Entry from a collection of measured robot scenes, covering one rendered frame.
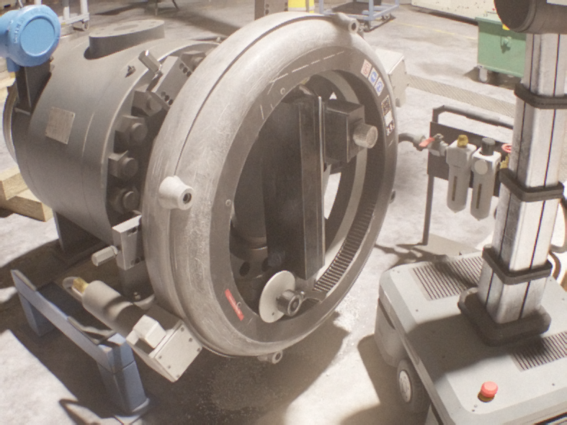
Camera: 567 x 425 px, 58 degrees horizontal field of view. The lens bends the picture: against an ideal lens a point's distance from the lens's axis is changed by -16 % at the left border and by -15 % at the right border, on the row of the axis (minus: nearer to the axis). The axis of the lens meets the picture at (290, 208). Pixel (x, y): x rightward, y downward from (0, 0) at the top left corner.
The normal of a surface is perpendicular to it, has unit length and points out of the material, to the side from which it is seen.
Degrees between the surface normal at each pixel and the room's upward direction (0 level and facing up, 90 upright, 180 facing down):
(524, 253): 90
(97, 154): 68
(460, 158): 90
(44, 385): 0
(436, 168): 90
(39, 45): 90
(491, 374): 0
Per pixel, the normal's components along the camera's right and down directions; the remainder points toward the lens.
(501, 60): -0.56, 0.40
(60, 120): -0.55, -0.07
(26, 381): -0.02, -0.88
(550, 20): 0.18, 0.83
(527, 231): 0.19, 0.46
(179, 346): 0.79, 0.28
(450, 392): -0.71, -0.54
